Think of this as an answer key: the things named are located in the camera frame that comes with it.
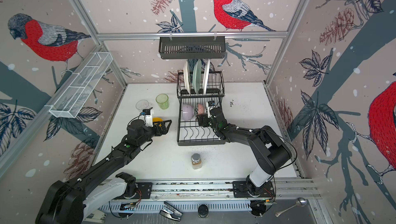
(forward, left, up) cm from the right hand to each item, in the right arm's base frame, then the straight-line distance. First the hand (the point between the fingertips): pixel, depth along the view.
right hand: (202, 116), depth 92 cm
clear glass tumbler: (+9, +42, -1) cm, 43 cm away
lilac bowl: (+1, +9, +3) cm, 9 cm away
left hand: (-9, +19, +8) cm, 23 cm away
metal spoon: (-40, -47, -8) cm, 62 cm away
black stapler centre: (-46, +12, -7) cm, 48 cm away
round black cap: (-46, -3, +1) cm, 46 cm away
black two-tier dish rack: (-8, +8, -7) cm, 13 cm away
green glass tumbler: (+12, +27, 0) cm, 30 cm away
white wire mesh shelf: (-7, +61, +25) cm, 66 cm away
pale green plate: (+7, +1, +27) cm, 28 cm away
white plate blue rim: (+5, -3, +28) cm, 28 cm away
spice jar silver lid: (-27, +1, +2) cm, 27 cm away
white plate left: (+5, +7, +27) cm, 29 cm away
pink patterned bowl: (+4, +1, +3) cm, 5 cm away
